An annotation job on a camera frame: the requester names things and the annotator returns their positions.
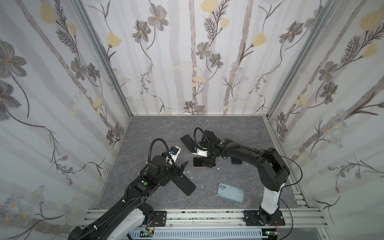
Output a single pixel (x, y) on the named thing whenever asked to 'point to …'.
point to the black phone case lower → (184, 184)
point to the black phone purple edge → (188, 142)
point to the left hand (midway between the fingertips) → (178, 153)
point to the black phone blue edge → (199, 162)
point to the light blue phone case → (231, 192)
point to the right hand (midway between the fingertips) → (201, 151)
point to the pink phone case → (197, 167)
